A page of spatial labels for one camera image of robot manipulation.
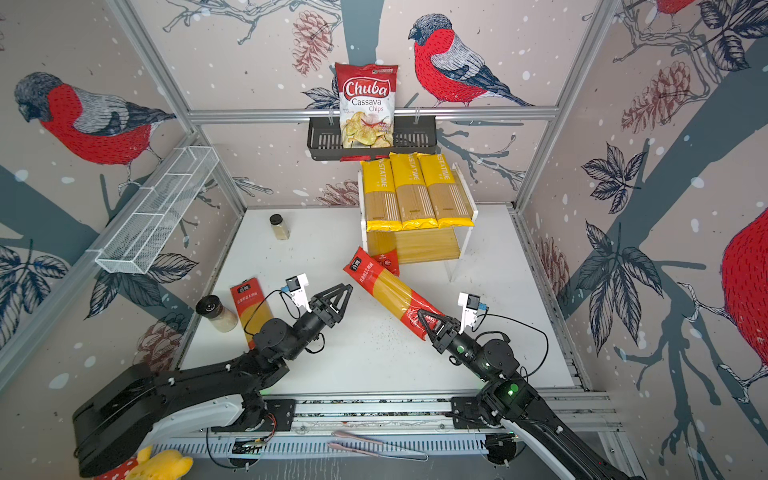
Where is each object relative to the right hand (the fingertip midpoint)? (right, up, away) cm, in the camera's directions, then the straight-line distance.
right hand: (415, 320), depth 68 cm
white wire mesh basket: (-69, +26, +9) cm, 74 cm away
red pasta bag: (-50, -4, +24) cm, 56 cm away
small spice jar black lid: (-47, +21, +39) cm, 65 cm away
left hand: (-16, +6, +1) cm, 17 cm away
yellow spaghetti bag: (-8, +28, +6) cm, 30 cm away
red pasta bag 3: (-8, +16, +19) cm, 26 cm away
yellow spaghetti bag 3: (+9, +27, +5) cm, 29 cm away
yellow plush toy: (-55, -30, -5) cm, 63 cm away
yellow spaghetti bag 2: (0, +29, +7) cm, 30 cm away
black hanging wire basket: (+1, +52, +27) cm, 59 cm away
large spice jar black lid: (-55, -2, +13) cm, 56 cm away
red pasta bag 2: (-4, +4, +3) cm, 7 cm away
